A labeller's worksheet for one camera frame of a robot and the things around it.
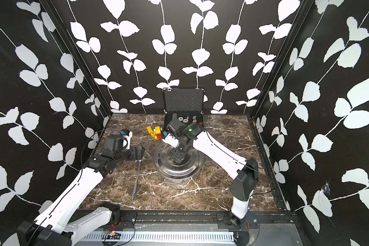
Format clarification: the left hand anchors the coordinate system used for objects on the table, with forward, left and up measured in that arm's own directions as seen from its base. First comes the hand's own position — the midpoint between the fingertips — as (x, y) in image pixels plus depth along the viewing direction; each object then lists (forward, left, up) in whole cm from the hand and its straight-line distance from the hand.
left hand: (137, 146), depth 79 cm
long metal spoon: (-19, +3, -19) cm, 27 cm away
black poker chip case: (+43, -28, -9) cm, 52 cm away
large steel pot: (-16, -21, -2) cm, 27 cm away
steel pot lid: (-7, -13, -2) cm, 15 cm away
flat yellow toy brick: (+27, +1, -19) cm, 33 cm away
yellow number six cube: (+21, -3, -18) cm, 28 cm away
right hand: (-4, -21, +1) cm, 21 cm away
